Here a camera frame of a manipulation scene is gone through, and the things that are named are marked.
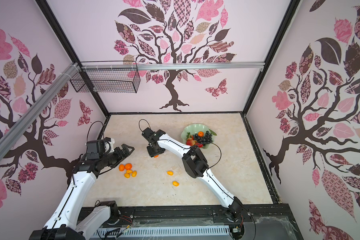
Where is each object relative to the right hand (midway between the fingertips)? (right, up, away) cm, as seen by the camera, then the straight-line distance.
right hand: (153, 151), depth 96 cm
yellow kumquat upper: (+12, -11, -9) cm, 19 cm away
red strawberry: (+24, +6, -2) cm, 25 cm away
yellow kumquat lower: (+15, -16, -13) cm, 26 cm away
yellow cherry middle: (-13, -11, -8) cm, 19 cm away
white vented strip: (+11, -33, -27) cm, 44 cm away
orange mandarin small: (-17, -8, -9) cm, 21 cm away
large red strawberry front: (+30, +5, -1) cm, 31 cm away
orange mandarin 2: (+3, -2, -5) cm, 6 cm away
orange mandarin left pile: (-14, -7, -7) cm, 17 cm away
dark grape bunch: (+35, +9, -1) cm, 36 cm away
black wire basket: (-29, +49, -2) cm, 57 cm away
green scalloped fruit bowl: (+27, +15, +9) cm, 32 cm away
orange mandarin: (+32, +11, +7) cm, 35 cm away
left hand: (-9, +1, -17) cm, 20 cm away
